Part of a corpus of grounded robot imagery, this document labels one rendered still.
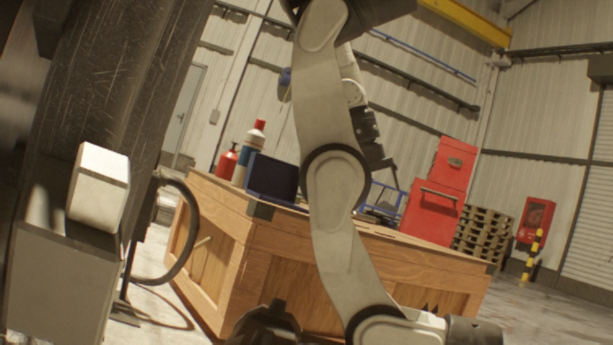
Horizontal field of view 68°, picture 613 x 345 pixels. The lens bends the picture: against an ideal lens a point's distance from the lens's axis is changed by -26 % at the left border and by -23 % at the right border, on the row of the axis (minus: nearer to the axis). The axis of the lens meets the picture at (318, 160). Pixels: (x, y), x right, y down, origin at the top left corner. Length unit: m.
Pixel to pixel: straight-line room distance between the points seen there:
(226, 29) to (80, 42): 11.43
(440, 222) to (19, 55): 4.20
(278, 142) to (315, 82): 10.82
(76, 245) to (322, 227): 0.84
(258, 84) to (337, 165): 10.79
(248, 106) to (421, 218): 7.72
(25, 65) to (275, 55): 11.50
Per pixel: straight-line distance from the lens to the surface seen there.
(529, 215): 11.54
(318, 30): 1.19
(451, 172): 4.57
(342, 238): 1.15
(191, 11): 0.44
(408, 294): 1.88
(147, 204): 0.75
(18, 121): 0.58
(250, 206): 1.56
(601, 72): 10.99
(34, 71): 0.57
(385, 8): 1.26
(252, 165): 1.69
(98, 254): 0.34
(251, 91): 11.85
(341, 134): 1.18
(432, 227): 4.55
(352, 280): 1.19
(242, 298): 1.58
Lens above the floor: 0.54
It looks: 3 degrees up
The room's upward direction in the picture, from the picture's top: 18 degrees clockwise
